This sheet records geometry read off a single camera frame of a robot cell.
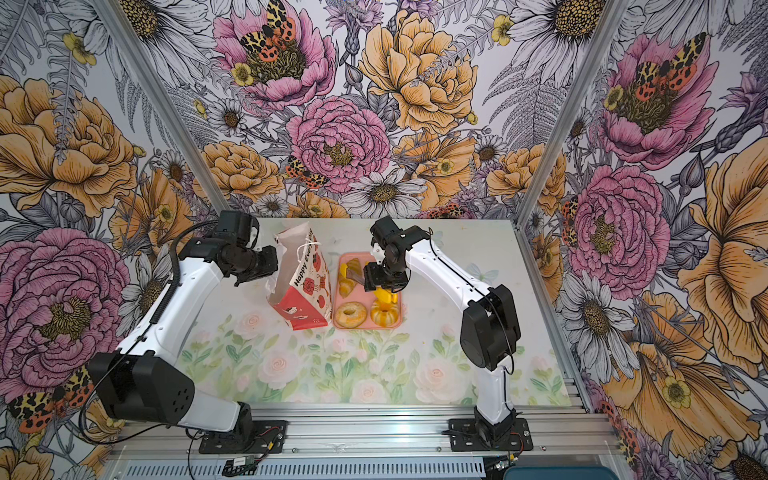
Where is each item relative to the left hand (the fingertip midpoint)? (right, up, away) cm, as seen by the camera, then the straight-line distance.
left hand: (274, 275), depth 81 cm
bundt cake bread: (+29, -13, +10) cm, 33 cm away
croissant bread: (+16, -5, +18) cm, 25 cm away
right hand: (+27, -5, +3) cm, 28 cm away
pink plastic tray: (+21, -8, +18) cm, 28 cm away
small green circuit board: (-4, -44, -9) cm, 46 cm away
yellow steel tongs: (+29, -5, -4) cm, 29 cm away
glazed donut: (+19, -15, +10) cm, 26 cm away
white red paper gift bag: (+8, -3, -3) cm, 9 cm away
